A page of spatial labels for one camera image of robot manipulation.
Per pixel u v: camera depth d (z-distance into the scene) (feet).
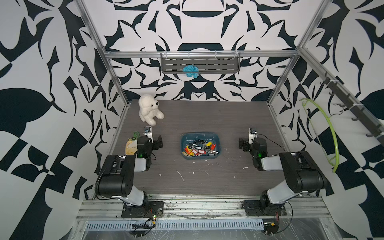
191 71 3.00
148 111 3.21
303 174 1.51
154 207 2.45
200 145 3.16
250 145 2.77
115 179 1.48
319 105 2.50
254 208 2.44
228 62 3.27
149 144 2.62
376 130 1.65
